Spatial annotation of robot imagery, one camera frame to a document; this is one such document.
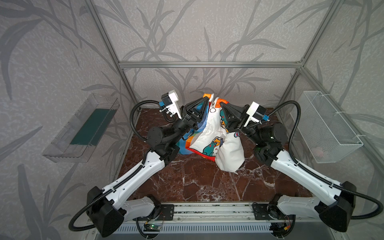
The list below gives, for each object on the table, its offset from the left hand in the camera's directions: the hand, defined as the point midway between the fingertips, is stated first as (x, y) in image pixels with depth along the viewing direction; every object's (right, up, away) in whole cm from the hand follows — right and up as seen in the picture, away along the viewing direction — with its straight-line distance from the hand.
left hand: (210, 98), depth 46 cm
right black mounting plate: (+27, -53, +28) cm, 66 cm away
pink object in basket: (+54, -22, +26) cm, 64 cm away
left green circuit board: (-27, -58, +25) cm, 69 cm away
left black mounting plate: (-21, -53, +28) cm, 63 cm away
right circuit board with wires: (+35, -59, +25) cm, 73 cm away
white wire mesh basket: (+50, -14, +16) cm, 54 cm away
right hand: (+5, +1, +3) cm, 6 cm away
